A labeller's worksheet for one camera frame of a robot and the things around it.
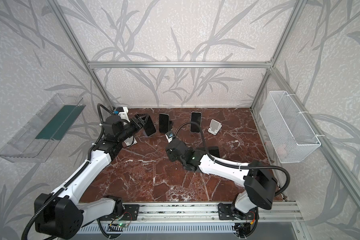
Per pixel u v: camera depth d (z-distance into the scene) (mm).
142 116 716
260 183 419
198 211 752
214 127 987
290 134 618
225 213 735
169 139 684
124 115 695
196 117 1158
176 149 578
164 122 1111
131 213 722
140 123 680
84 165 477
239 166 453
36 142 640
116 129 588
